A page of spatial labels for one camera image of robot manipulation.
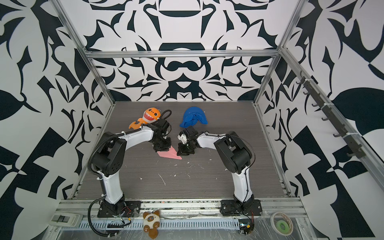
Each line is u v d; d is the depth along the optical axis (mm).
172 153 937
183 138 909
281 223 705
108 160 501
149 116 1010
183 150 842
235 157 522
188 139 891
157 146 831
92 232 677
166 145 855
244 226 716
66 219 704
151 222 684
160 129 786
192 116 1044
